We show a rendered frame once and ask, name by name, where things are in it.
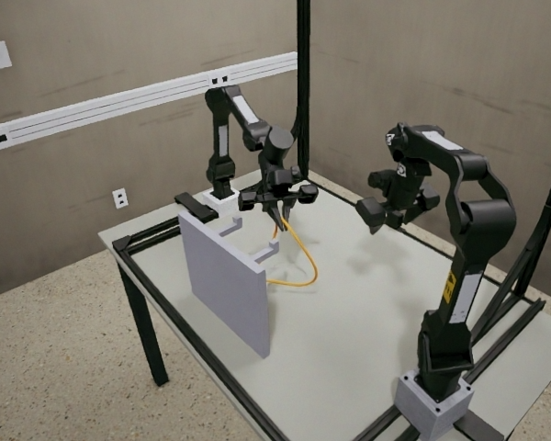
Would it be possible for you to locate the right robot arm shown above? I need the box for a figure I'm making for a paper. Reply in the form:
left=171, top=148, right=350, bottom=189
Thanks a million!
left=205, top=85, right=301, bottom=200

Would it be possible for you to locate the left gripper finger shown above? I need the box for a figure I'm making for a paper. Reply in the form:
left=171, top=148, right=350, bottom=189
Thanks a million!
left=403, top=203, right=432, bottom=225
left=369, top=222, right=385, bottom=235

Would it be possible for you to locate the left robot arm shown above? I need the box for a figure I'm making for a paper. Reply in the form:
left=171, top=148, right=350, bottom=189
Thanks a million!
left=368, top=122, right=517, bottom=404

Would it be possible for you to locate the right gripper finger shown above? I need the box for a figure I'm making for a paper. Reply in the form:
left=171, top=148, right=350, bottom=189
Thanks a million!
left=281, top=197, right=297, bottom=231
left=262, top=198, right=284, bottom=232

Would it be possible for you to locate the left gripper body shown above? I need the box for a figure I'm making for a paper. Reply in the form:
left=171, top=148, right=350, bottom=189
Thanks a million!
left=355, top=175, right=440, bottom=227

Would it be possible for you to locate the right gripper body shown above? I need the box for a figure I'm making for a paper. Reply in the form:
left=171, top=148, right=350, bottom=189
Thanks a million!
left=238, top=165, right=319, bottom=211

